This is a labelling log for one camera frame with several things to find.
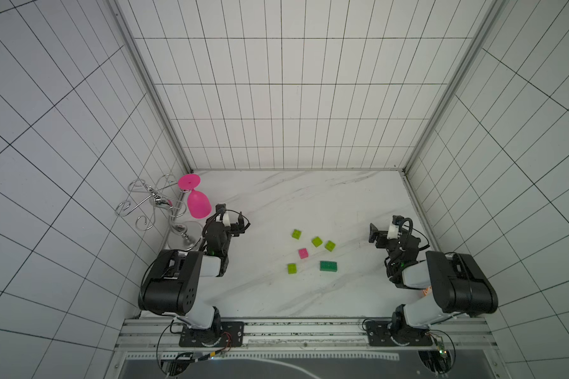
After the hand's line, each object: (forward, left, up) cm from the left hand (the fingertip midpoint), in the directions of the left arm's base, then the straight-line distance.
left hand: (229, 215), depth 94 cm
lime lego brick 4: (-20, -26, -6) cm, 33 cm away
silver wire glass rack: (-7, +17, -4) cm, 19 cm away
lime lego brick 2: (-8, -36, -6) cm, 38 cm away
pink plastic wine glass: (-4, +8, +11) cm, 14 cm away
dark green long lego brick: (-18, -40, -6) cm, 44 cm away
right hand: (-2, -63, 0) cm, 63 cm away
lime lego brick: (-5, -28, -6) cm, 29 cm away
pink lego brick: (-13, -30, -6) cm, 33 cm away
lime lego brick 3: (-10, -41, -6) cm, 43 cm away
